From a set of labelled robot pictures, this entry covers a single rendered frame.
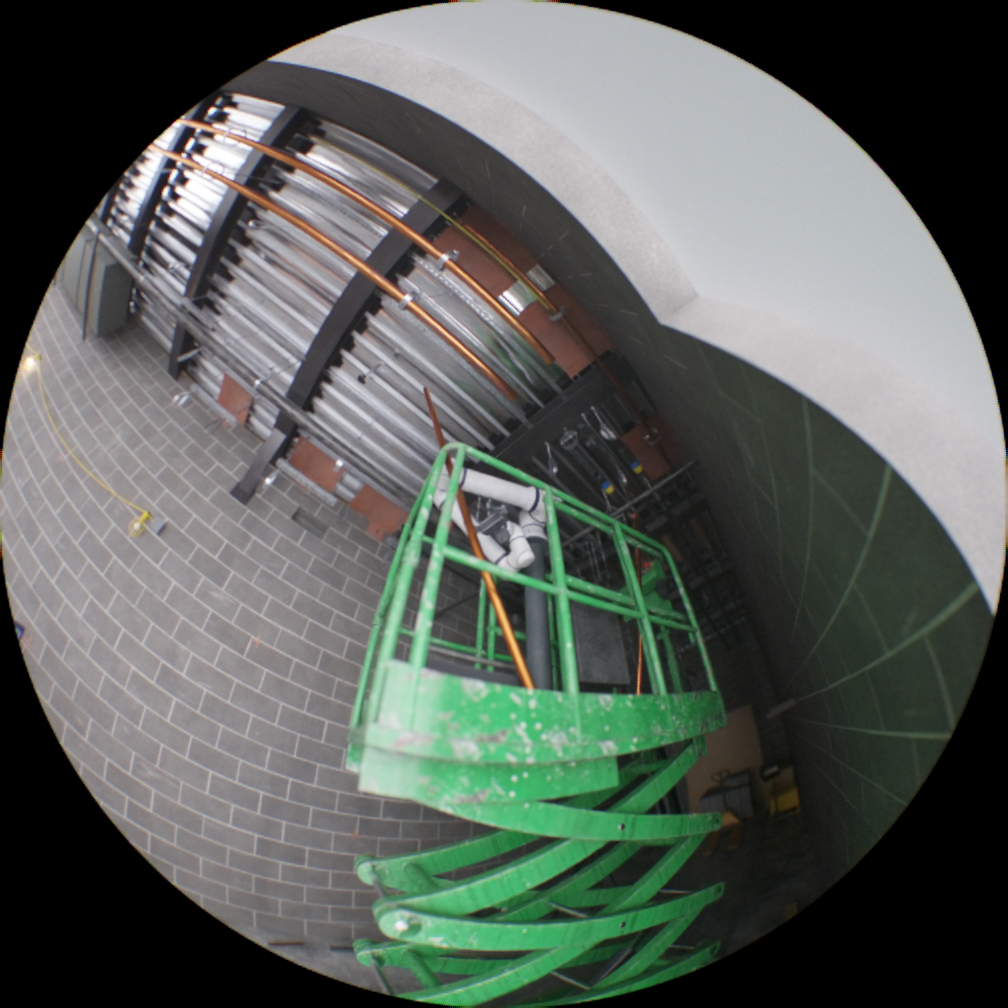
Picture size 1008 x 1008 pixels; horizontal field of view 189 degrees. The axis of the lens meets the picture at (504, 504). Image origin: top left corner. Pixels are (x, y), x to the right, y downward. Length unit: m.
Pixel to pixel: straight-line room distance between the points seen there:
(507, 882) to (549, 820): 0.23
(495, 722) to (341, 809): 2.39
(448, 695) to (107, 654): 2.70
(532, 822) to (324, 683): 2.26
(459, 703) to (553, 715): 0.26
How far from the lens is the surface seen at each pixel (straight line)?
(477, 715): 0.75
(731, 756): 8.29
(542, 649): 1.40
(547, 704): 0.86
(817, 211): 0.62
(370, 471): 2.11
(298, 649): 2.87
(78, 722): 3.15
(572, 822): 1.04
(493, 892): 1.02
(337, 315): 2.54
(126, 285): 4.36
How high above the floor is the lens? 2.08
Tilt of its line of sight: 49 degrees up
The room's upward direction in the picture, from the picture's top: 1 degrees clockwise
